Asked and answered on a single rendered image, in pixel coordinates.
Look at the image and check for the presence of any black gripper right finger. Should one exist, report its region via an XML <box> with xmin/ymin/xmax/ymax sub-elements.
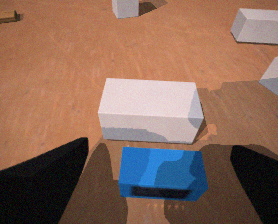
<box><xmin>230</xmin><ymin>145</ymin><xmax>278</xmax><ymax>224</ymax></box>

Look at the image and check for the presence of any blue block with black label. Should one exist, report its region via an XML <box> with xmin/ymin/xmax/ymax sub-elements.
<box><xmin>118</xmin><ymin>145</ymin><xmax>208</xmax><ymax>201</ymax></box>

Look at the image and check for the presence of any white rectangular block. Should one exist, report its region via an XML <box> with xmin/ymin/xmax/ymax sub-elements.
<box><xmin>230</xmin><ymin>8</ymin><xmax>278</xmax><ymax>44</ymax></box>

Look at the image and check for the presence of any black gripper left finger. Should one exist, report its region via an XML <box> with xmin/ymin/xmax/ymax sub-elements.
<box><xmin>0</xmin><ymin>137</ymin><xmax>89</xmax><ymax>224</ymax></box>

